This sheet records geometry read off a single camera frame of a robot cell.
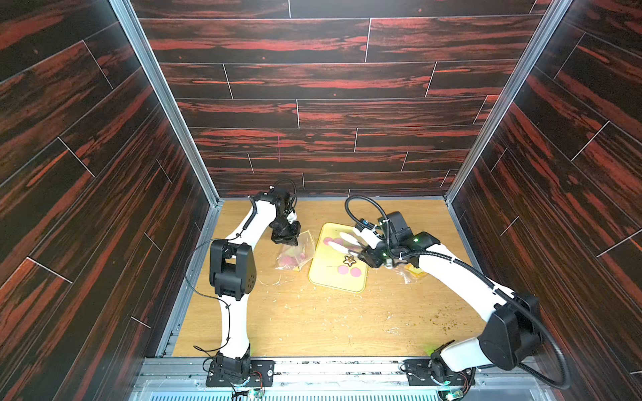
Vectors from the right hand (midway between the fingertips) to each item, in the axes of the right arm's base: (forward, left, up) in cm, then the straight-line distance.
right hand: (370, 248), depth 85 cm
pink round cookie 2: (-2, +4, -15) cm, 15 cm away
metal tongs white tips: (+4, +7, 0) cm, 8 cm away
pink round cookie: (0, +9, -15) cm, 18 cm away
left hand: (+5, +26, -5) cm, 27 cm away
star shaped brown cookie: (+3, +6, -14) cm, 15 cm away
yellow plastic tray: (0, +11, -15) cm, 18 cm away
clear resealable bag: (-2, +26, -4) cm, 27 cm away
